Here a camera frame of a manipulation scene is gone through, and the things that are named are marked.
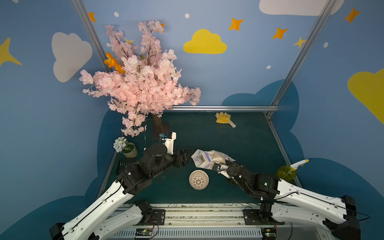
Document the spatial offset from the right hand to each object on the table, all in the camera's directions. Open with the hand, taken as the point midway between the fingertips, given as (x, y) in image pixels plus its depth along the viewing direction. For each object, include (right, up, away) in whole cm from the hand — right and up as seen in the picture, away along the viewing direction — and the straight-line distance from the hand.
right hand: (229, 160), depth 75 cm
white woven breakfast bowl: (-15, -14, +11) cm, 24 cm away
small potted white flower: (-61, +7, +11) cm, 62 cm away
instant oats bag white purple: (-12, +3, -9) cm, 15 cm away
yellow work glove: (+6, +25, +44) cm, 50 cm away
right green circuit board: (+19, -35, -3) cm, 40 cm away
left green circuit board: (-43, -34, -3) cm, 55 cm away
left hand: (-21, +8, -10) cm, 24 cm away
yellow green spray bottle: (+34, -8, +5) cm, 35 cm away
